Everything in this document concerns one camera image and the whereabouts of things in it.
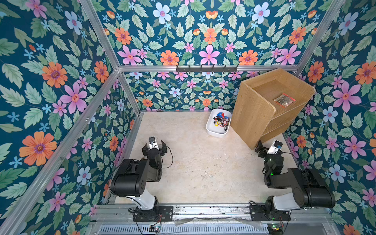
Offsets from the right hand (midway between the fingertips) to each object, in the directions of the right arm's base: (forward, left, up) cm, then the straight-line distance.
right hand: (268, 142), depth 87 cm
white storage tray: (+13, +33, -7) cm, 36 cm away
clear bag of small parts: (+14, -5, +21) cm, 26 cm away
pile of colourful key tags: (+27, +26, -10) cm, 39 cm away
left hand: (0, +70, -2) cm, 71 cm away
